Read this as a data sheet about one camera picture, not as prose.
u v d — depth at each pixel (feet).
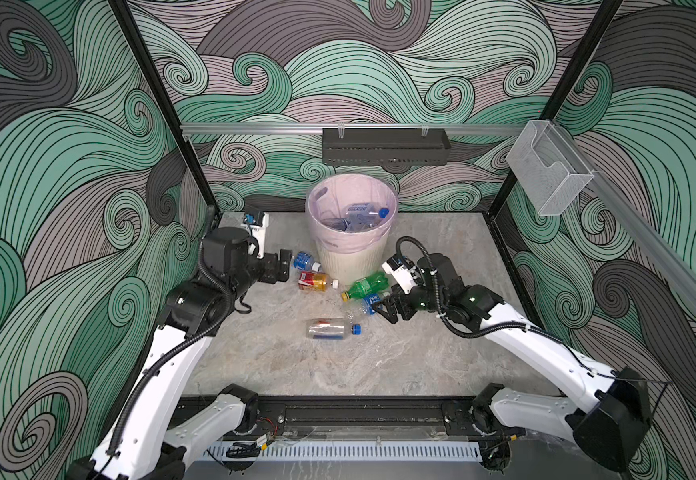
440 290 1.86
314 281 3.11
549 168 2.55
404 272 2.17
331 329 2.94
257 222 1.78
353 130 3.03
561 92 2.78
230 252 1.46
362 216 3.10
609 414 1.21
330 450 2.29
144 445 1.15
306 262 3.28
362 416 2.46
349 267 2.92
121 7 2.29
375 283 3.04
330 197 3.13
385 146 3.21
